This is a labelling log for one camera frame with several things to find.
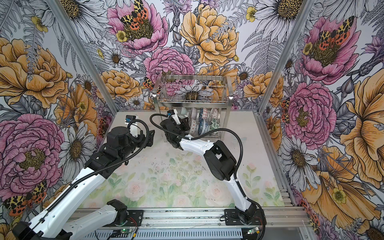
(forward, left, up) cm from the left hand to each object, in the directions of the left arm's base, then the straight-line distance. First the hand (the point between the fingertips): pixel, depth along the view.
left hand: (144, 135), depth 74 cm
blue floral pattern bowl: (+17, -30, -15) cm, 38 cm away
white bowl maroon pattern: (+29, -39, -15) cm, 51 cm away
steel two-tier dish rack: (+47, -33, -19) cm, 60 cm away
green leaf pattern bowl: (+18, -37, -14) cm, 44 cm away
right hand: (+17, -20, -10) cm, 29 cm away
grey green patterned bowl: (+30, -24, -16) cm, 41 cm away
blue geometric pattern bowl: (+29, -32, -15) cm, 46 cm away
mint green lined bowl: (+31, -17, -16) cm, 39 cm away
